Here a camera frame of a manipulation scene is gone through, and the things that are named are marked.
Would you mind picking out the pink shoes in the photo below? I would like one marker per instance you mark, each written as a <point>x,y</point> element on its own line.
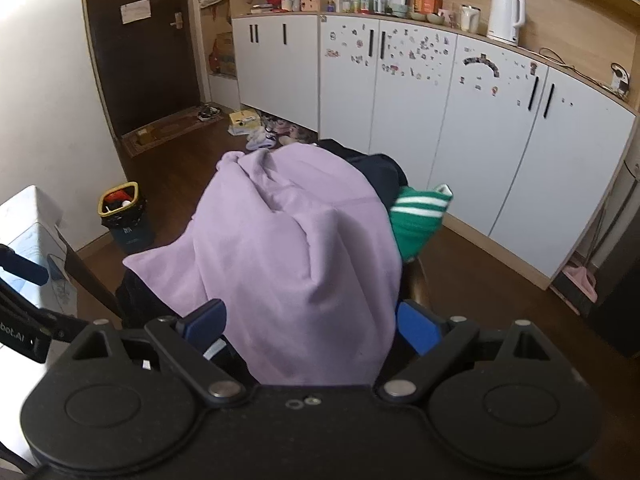
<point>295,134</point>

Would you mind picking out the long white stickered cabinet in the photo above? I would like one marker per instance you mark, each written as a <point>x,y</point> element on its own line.
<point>500,160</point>

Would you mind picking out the pink floral cup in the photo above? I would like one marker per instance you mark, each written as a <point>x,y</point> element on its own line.
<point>448,17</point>

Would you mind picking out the white two-door cabinet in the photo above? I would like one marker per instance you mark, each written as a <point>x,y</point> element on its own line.
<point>295,75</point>

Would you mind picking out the purple sweatshirt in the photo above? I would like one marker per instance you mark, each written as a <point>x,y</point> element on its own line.
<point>290,250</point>

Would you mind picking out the dark navy garment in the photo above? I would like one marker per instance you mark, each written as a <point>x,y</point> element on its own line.
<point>380,170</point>

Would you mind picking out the brown doormat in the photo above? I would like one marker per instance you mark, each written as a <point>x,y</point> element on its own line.
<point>170,127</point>

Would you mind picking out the paper notice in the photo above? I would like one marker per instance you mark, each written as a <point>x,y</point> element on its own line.
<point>135,11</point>

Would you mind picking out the white mug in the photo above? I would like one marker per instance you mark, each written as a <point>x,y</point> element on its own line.
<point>469,19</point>

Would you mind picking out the yellow box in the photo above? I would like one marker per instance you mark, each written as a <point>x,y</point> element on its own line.
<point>244,121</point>

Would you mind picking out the dark refrigerator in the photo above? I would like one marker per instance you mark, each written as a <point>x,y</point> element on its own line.
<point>617,285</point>

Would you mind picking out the green white-striped sweater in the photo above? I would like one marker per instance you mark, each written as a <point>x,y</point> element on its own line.
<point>415,220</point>

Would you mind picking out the white wall socket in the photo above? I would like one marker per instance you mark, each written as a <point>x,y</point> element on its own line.
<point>621,79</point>

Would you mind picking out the dark brown door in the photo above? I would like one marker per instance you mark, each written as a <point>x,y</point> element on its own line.
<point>145,65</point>

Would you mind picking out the yellow-rimmed trash bin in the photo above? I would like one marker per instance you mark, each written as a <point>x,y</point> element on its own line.
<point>127,225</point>

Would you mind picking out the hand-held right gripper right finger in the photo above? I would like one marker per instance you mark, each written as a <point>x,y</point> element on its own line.
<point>417,327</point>

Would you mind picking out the white electric kettle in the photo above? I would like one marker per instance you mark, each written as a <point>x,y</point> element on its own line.
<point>504,15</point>

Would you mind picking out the dark shoes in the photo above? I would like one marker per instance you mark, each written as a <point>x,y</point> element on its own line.
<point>207,112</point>

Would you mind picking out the orange box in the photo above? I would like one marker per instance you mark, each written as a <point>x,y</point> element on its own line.
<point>426,1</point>

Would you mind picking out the pink dustpan with broom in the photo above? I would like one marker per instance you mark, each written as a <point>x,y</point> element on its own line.
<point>580,282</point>

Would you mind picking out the cardboard boxes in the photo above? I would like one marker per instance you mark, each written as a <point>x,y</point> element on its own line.
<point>223,55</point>

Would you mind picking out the purple slippers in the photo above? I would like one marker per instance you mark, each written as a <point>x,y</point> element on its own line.
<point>260,140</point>

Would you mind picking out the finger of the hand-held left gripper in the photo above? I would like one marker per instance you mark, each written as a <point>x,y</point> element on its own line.
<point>55,325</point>
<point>22,265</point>

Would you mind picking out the green bowl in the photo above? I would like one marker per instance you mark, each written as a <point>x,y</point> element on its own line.
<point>434,19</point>

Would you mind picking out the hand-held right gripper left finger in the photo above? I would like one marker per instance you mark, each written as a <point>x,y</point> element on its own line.
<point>207,319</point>

